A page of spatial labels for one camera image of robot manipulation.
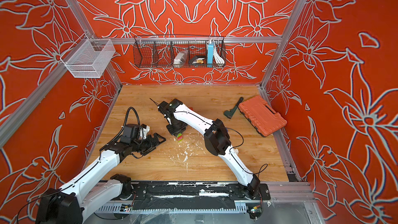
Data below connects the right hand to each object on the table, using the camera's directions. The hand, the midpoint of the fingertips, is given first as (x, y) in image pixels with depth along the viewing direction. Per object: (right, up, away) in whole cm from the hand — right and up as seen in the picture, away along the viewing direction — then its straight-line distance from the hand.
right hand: (174, 134), depth 86 cm
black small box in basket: (+14, +43, +2) cm, 45 cm away
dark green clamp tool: (+36, +10, +16) cm, 40 cm away
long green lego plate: (+3, -2, +2) cm, 4 cm away
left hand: (-6, -3, -4) cm, 8 cm away
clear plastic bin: (-53, +45, +4) cm, 69 cm away
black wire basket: (+2, +51, +11) cm, 52 cm away
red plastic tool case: (+56, +7, +7) cm, 57 cm away
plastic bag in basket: (+3, +45, +6) cm, 45 cm away
